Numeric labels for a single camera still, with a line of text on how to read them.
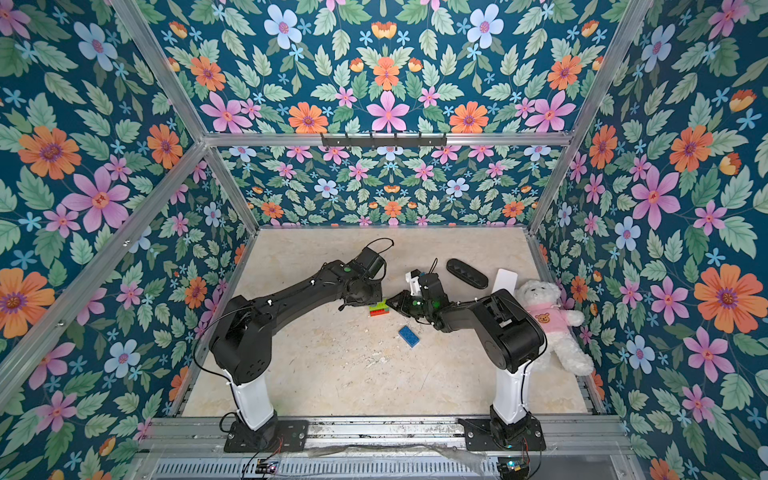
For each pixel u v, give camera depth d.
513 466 0.72
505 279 0.99
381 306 0.93
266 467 0.72
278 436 0.69
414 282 0.90
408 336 0.89
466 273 1.02
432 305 0.78
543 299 0.88
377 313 0.95
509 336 0.53
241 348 0.48
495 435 0.65
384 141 0.93
